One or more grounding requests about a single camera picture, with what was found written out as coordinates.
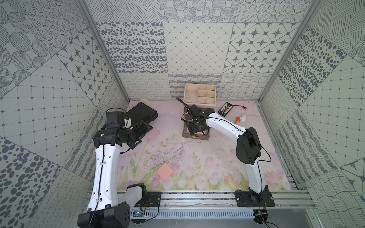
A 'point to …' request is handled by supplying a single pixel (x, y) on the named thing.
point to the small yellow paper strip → (143, 99)
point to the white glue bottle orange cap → (242, 118)
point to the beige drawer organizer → (202, 95)
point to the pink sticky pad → (164, 172)
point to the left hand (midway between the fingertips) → (150, 132)
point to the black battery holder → (227, 107)
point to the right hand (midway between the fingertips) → (198, 130)
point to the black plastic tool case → (142, 111)
